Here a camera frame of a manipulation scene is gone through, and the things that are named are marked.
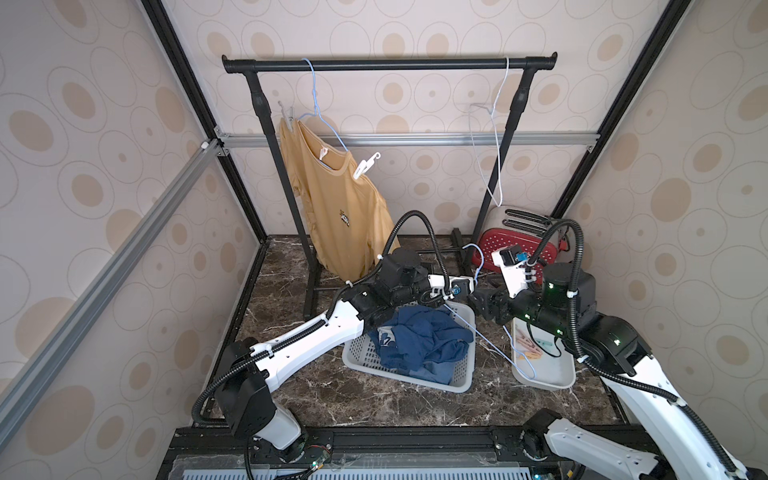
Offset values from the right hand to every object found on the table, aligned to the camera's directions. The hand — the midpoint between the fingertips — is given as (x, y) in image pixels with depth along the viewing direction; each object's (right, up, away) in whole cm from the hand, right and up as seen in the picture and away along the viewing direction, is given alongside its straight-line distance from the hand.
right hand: (489, 282), depth 64 cm
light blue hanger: (+19, -27, +21) cm, 39 cm away
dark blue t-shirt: (-14, -15, +12) cm, 24 cm away
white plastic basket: (-29, -23, +25) cm, 44 cm away
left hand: (-5, +3, +4) cm, 7 cm away
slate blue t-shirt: (-10, -24, +12) cm, 28 cm away
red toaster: (+26, +12, +35) cm, 45 cm away
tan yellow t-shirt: (-32, +15, +12) cm, 37 cm away
